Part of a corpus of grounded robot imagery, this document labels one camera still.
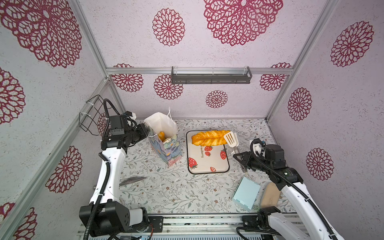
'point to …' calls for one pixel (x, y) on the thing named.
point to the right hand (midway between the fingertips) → (234, 154)
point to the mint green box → (246, 193)
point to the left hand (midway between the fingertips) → (149, 132)
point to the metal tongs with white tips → (232, 139)
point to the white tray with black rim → (206, 159)
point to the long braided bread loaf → (209, 138)
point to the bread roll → (161, 135)
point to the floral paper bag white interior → (170, 150)
